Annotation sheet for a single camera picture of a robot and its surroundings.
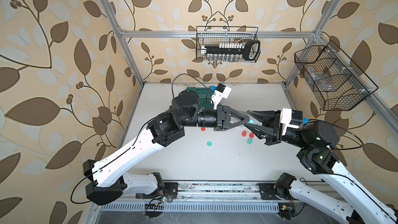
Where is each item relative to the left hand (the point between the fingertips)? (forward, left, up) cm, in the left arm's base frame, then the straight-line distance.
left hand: (245, 119), depth 44 cm
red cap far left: (+12, +13, -28) cm, 32 cm away
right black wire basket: (+29, -52, -13) cm, 61 cm away
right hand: (+3, -1, -2) cm, 4 cm away
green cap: (+14, +9, -49) cm, 52 cm away
